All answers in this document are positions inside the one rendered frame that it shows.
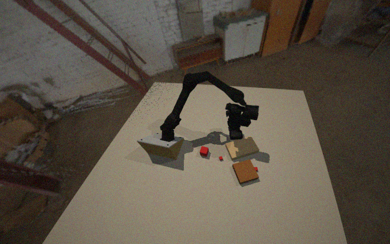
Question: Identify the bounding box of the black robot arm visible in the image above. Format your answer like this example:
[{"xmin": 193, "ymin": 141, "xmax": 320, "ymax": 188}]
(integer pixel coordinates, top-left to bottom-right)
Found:
[{"xmin": 160, "ymin": 71, "xmax": 259, "ymax": 142}]

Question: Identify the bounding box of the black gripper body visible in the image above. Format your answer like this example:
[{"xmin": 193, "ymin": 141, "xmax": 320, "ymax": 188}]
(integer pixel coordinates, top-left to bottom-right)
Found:
[{"xmin": 226, "ymin": 110, "xmax": 243, "ymax": 140}]

